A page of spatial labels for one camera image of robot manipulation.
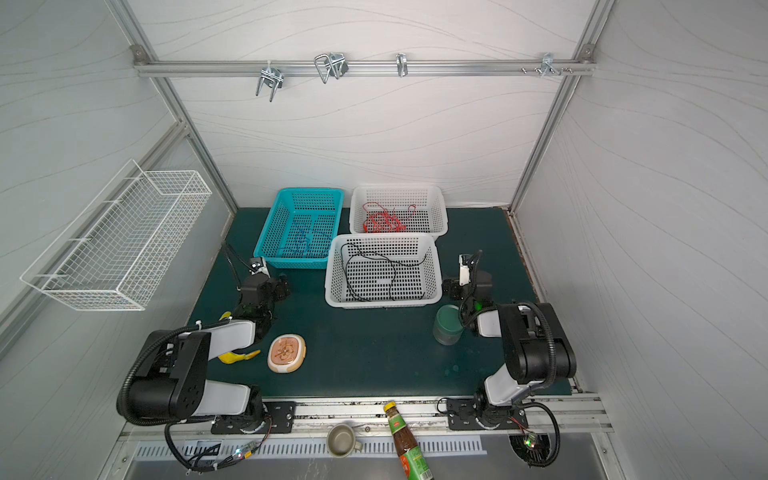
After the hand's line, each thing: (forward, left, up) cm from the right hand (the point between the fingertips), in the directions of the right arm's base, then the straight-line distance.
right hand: (465, 267), depth 96 cm
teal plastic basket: (+19, +62, -5) cm, 65 cm away
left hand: (-6, +61, +3) cm, 61 cm away
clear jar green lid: (-22, +7, +4) cm, 24 cm away
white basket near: (0, +27, -5) cm, 27 cm away
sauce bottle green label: (-51, +16, -1) cm, 53 cm away
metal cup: (-48, +33, -5) cm, 59 cm away
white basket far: (+29, +23, -4) cm, 38 cm away
